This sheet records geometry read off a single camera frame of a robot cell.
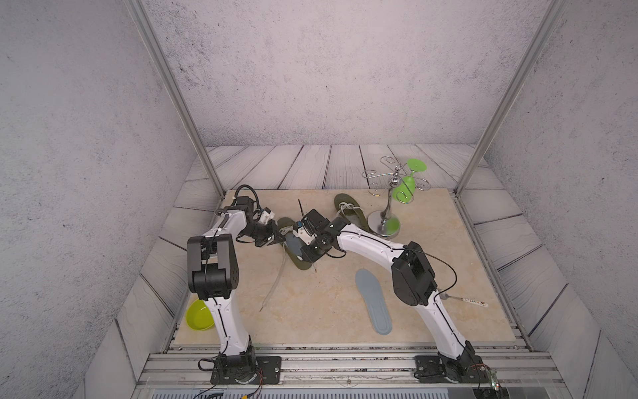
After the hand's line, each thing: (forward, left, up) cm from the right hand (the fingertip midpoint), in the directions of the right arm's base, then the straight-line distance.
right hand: (306, 256), depth 91 cm
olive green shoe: (+18, +11, -5) cm, 22 cm away
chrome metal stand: (+19, -33, +21) cm, 43 cm away
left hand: (+7, +8, +2) cm, 11 cm away
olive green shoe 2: (+23, -16, +1) cm, 28 cm away
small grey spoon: (-12, -48, -6) cm, 50 cm away
